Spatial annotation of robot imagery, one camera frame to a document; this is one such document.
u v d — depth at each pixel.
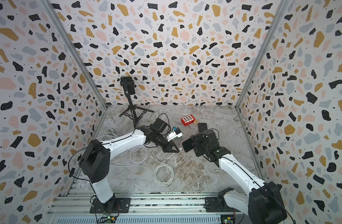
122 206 0.73
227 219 0.72
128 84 0.90
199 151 0.72
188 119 1.09
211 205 0.73
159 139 0.73
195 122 1.09
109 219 0.70
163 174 0.85
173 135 0.76
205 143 0.64
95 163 0.47
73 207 0.74
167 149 0.73
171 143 0.74
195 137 0.76
